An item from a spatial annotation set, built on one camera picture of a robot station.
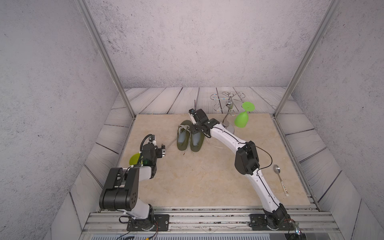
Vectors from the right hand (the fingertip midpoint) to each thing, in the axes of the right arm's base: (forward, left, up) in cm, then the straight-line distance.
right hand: (193, 125), depth 100 cm
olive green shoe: (+3, +6, -4) cm, 8 cm away
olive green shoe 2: (-13, -2, -8) cm, 15 cm away
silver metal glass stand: (+5, -21, +16) cm, 27 cm away
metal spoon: (-25, -50, -13) cm, 58 cm away
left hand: (-13, +23, -3) cm, 27 cm away
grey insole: (-3, +9, -9) cm, 13 cm away
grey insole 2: (-4, -1, -9) cm, 10 cm away
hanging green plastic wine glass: (0, -30, +5) cm, 31 cm away
